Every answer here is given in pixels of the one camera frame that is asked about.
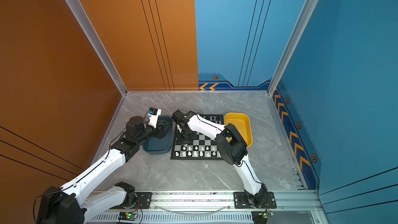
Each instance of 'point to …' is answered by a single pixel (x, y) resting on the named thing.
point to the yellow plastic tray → (241, 122)
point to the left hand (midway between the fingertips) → (169, 122)
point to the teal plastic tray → (163, 146)
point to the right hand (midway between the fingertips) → (181, 143)
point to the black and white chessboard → (201, 147)
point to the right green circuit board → (265, 215)
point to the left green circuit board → (128, 215)
